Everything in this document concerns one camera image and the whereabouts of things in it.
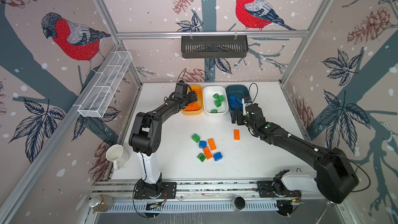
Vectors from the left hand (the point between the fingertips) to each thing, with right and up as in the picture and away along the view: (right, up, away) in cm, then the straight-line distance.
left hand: (193, 95), depth 96 cm
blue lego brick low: (+15, -34, -13) cm, 39 cm away
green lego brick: (+16, -1, +14) cm, 21 cm away
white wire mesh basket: (-44, -3, -25) cm, 51 cm away
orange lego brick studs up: (+12, -29, -9) cm, 32 cm away
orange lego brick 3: (+27, -24, -4) cm, 37 cm away
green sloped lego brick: (+14, -11, +4) cm, 18 cm away
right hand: (+26, -11, -10) cm, 30 cm away
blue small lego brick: (+27, -8, +8) cm, 29 cm away
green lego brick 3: (+2, -26, -6) cm, 27 cm away
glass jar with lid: (-36, -46, -33) cm, 67 cm away
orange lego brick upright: (+9, -33, -11) cm, 36 cm away
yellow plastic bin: (+4, -5, +9) cm, 11 cm away
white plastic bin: (+11, -5, +13) cm, 17 cm away
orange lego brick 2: (-1, -8, +9) cm, 12 cm away
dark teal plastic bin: (+33, +2, +17) cm, 37 cm away
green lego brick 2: (+20, -2, +13) cm, 24 cm away
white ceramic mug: (-38, -31, -19) cm, 52 cm away
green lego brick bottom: (+5, -34, -14) cm, 37 cm away
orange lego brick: (+2, +3, +19) cm, 19 cm away
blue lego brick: (+6, -29, -8) cm, 31 cm away
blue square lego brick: (+27, -2, +10) cm, 29 cm away
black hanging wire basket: (+2, +34, +11) cm, 36 cm away
